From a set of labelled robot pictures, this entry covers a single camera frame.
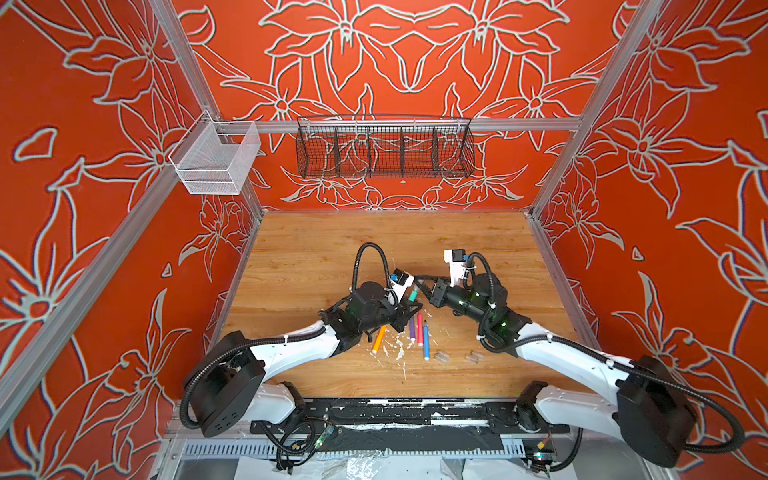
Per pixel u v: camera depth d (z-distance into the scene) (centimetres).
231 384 42
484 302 58
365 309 62
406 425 73
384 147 98
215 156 94
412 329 88
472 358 82
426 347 83
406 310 68
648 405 41
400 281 68
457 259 68
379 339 85
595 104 87
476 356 82
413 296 74
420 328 87
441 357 82
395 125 92
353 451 70
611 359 45
